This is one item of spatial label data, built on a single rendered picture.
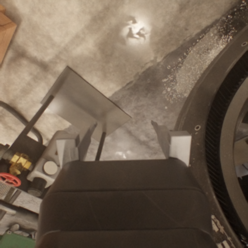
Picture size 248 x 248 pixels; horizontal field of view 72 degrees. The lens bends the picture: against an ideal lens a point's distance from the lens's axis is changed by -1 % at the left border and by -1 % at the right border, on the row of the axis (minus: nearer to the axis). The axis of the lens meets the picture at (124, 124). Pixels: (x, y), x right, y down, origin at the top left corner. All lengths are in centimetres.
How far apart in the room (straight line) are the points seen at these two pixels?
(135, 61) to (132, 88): 13
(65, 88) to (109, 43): 32
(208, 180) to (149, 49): 61
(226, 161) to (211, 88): 15
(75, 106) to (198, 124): 74
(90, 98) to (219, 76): 66
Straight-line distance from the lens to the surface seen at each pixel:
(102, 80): 87
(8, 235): 322
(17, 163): 68
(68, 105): 100
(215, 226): 27
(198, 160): 32
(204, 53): 83
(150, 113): 95
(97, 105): 95
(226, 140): 39
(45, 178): 68
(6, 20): 86
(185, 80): 86
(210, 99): 39
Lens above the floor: 75
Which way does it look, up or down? 48 degrees down
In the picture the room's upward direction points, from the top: 171 degrees counter-clockwise
